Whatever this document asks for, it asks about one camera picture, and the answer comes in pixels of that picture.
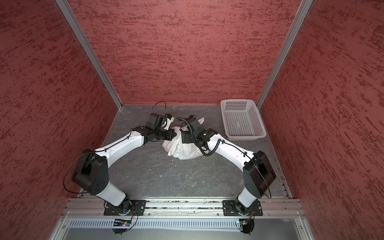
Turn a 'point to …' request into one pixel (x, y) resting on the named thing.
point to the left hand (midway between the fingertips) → (176, 137)
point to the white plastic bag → (174, 146)
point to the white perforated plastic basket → (242, 120)
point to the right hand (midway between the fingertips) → (188, 138)
